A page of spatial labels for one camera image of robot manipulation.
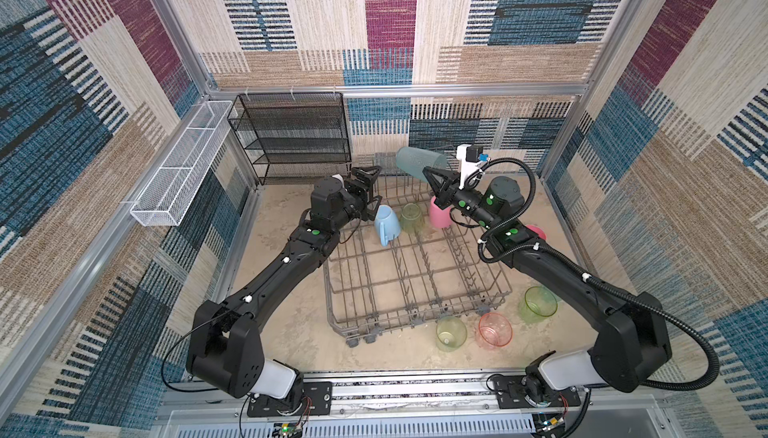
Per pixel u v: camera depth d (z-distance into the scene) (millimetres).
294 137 1095
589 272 992
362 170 700
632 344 414
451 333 813
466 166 627
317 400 738
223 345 417
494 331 828
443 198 646
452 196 639
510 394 729
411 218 945
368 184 685
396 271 919
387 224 918
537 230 586
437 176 692
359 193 688
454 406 728
